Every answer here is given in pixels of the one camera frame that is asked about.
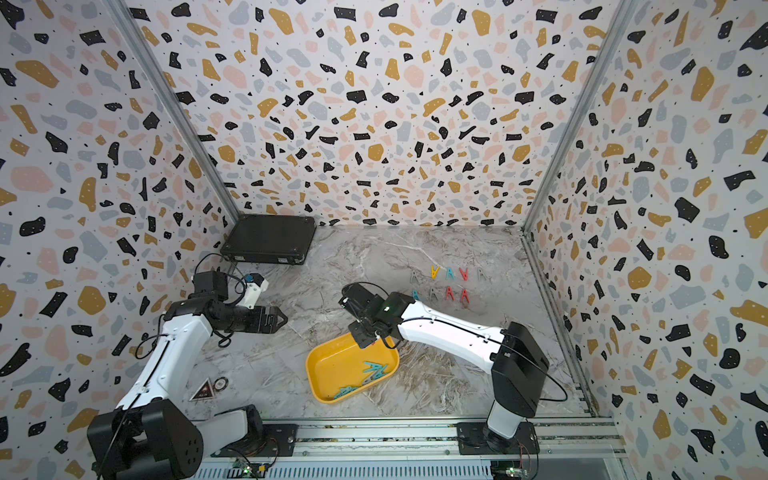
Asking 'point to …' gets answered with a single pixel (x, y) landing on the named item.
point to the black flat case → (276, 239)
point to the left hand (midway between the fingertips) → (271, 317)
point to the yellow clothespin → (434, 272)
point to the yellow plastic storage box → (339, 367)
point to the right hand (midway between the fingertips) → (360, 331)
